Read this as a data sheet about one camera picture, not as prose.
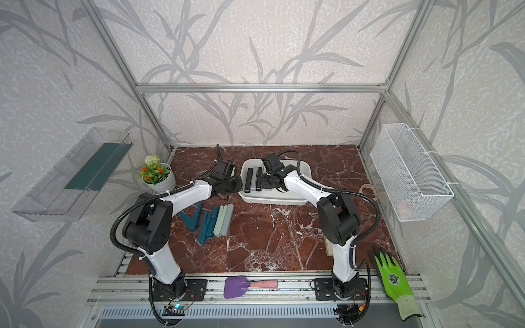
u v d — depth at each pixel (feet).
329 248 2.69
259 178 3.35
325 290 2.42
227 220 2.94
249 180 3.35
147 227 1.58
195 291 2.39
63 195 2.09
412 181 2.03
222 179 2.44
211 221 2.92
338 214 1.69
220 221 2.92
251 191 3.25
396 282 2.43
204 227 2.92
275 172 2.32
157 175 2.94
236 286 2.42
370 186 3.36
